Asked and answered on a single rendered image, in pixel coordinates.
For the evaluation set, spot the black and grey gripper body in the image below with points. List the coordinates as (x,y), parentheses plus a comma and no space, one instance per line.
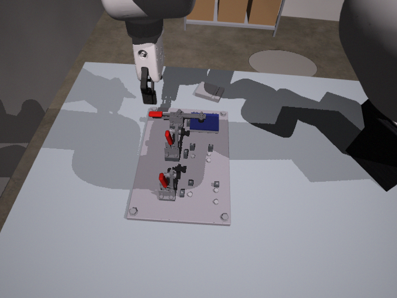
(149,52)

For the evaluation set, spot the black toggle clamp with red handle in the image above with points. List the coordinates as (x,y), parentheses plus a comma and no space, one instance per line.
(173,149)

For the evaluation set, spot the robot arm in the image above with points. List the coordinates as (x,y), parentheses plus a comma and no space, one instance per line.
(367,32)

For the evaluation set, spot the blue rectangular block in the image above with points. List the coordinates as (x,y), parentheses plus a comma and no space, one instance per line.
(210,124)

